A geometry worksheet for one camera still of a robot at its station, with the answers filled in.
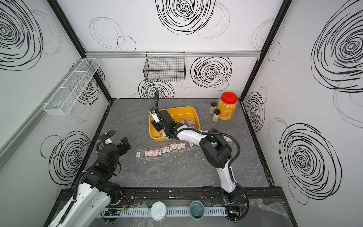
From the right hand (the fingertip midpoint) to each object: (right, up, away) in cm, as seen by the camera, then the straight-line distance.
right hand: (155, 118), depth 89 cm
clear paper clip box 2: (+17, -19, +2) cm, 25 cm away
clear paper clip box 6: (-4, -22, -2) cm, 23 cm away
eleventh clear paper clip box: (-9, -23, -2) cm, 25 cm away
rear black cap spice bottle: (+40, +7, +16) cm, 44 cm away
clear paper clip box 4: (+6, -21, 0) cm, 22 cm away
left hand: (-18, -13, -11) cm, 24 cm away
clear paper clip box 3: (+11, -19, +1) cm, 22 cm away
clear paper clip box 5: (+1, -22, -2) cm, 22 cm away
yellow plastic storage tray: (+22, 0, +17) cm, 28 cm away
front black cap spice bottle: (+41, 0, +12) cm, 43 cm away
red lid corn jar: (+49, +8, +10) cm, 50 cm away
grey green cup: (+24, -45, -19) cm, 55 cm away
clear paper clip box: (+22, -18, +2) cm, 28 cm away
